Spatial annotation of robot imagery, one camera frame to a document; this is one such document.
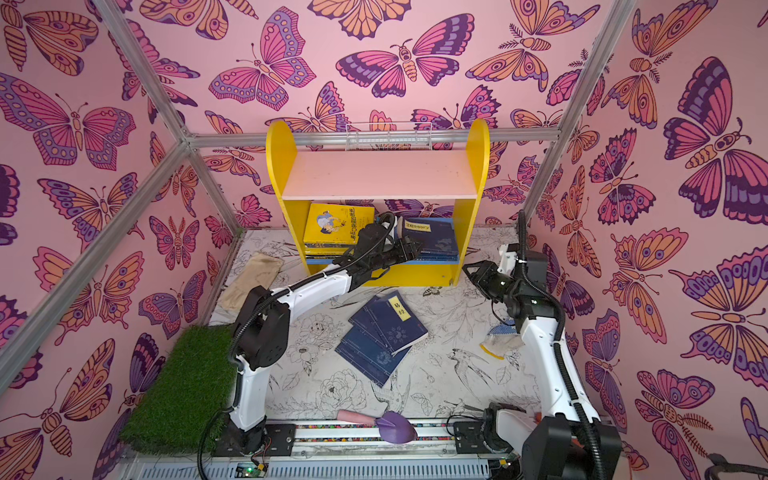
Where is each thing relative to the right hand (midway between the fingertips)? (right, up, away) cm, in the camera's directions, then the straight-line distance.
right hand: (469, 265), depth 78 cm
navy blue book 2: (-7, +1, +14) cm, 16 cm away
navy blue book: (-6, +8, +17) cm, 20 cm away
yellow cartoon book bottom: (-37, +12, +14) cm, 42 cm away
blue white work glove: (+13, -23, +12) cm, 29 cm away
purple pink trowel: (-20, -40, -3) cm, 45 cm away
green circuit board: (-54, -50, -5) cm, 74 cm away
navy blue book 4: (-26, -27, +6) cm, 38 cm away
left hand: (-11, +6, +8) cm, 15 cm away
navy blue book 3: (-21, -18, +15) cm, 31 cm away
